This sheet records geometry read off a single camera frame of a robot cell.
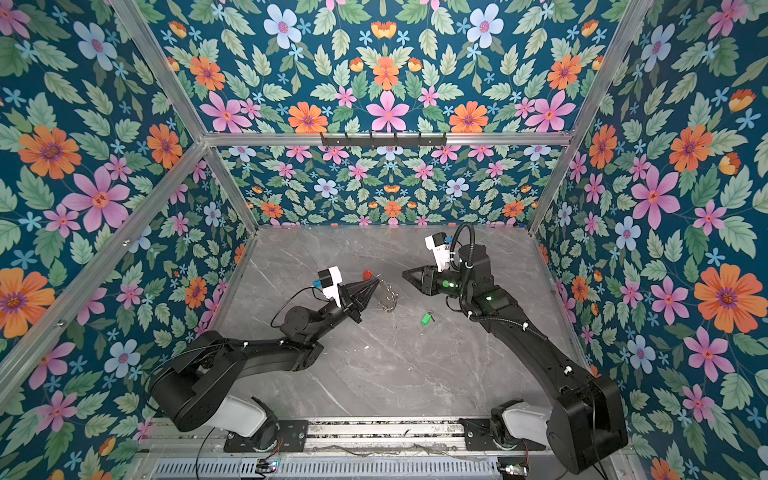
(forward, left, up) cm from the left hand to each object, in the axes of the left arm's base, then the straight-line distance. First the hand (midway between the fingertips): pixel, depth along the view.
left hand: (378, 278), depth 68 cm
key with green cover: (+4, -13, -30) cm, 33 cm away
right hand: (+4, -7, -4) cm, 9 cm away
